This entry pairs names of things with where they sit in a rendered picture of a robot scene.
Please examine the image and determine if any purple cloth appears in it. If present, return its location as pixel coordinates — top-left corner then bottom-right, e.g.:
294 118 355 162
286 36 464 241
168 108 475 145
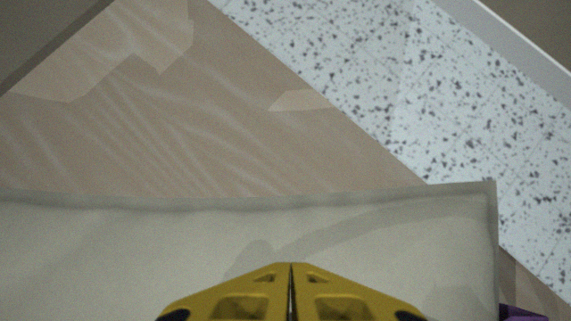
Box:
499 303 549 321

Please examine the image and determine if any cream pillow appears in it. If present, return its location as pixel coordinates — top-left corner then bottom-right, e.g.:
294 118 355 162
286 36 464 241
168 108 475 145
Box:
0 180 499 321

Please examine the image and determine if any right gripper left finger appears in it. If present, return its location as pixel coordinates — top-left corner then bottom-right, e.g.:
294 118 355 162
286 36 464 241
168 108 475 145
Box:
159 262 291 321

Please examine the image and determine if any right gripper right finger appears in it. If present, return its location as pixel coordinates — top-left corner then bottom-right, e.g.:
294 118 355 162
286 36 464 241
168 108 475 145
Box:
291 262 427 321

